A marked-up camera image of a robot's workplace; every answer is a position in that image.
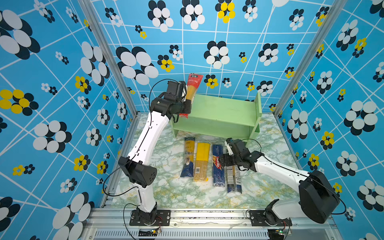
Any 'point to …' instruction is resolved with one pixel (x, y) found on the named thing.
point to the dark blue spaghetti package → (218, 170)
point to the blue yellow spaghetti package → (188, 170)
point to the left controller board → (148, 232)
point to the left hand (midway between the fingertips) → (189, 103)
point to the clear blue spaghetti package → (234, 183)
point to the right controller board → (275, 234)
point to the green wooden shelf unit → (220, 116)
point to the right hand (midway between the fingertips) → (226, 157)
